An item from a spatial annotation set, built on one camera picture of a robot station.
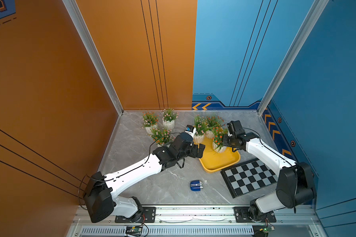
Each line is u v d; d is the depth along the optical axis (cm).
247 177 83
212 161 96
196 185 81
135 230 71
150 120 96
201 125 91
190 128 66
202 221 73
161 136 87
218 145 85
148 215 73
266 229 70
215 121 97
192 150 67
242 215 72
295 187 43
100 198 39
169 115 101
